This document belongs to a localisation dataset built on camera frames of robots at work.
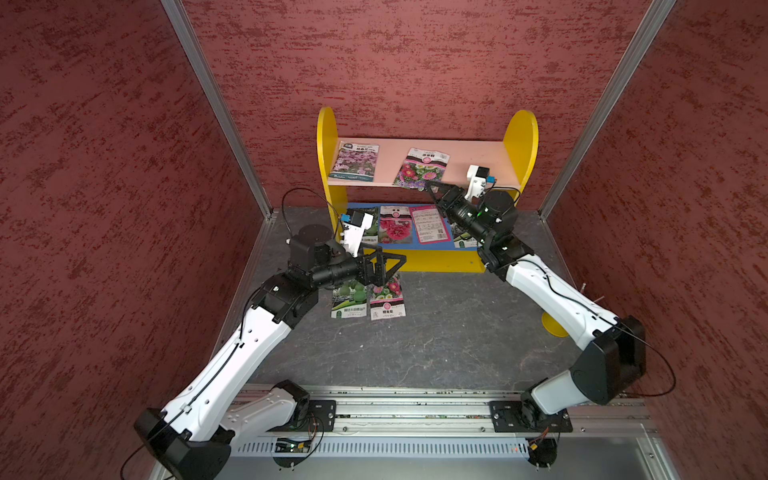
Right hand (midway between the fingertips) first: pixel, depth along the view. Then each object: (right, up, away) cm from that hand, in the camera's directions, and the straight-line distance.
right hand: (422, 190), depth 70 cm
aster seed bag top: (-9, -32, +24) cm, 41 cm away
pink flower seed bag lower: (-6, -7, +27) cm, 29 cm away
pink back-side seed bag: (+5, -7, +27) cm, 28 cm away
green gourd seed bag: (-22, -32, +24) cm, 46 cm away
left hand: (-8, -17, -6) cm, 20 cm away
